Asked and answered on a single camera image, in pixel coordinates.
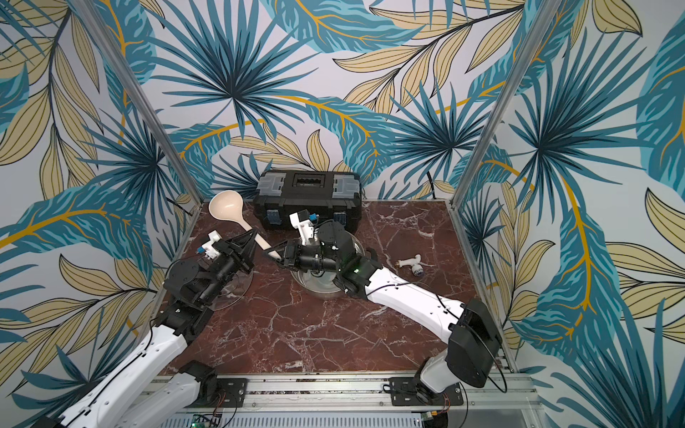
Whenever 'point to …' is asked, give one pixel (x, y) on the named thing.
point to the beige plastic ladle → (228, 204)
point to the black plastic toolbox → (329, 195)
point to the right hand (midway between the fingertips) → (262, 254)
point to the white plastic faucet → (414, 262)
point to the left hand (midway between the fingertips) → (259, 231)
